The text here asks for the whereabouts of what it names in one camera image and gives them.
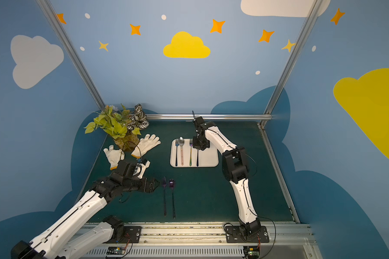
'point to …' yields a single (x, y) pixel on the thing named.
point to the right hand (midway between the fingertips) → (198, 146)
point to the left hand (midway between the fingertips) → (152, 179)
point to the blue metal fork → (176, 145)
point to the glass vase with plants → (122, 124)
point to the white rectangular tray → (208, 158)
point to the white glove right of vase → (145, 145)
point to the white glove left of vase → (114, 156)
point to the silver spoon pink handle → (181, 142)
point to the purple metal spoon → (172, 183)
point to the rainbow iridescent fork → (190, 145)
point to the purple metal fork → (164, 183)
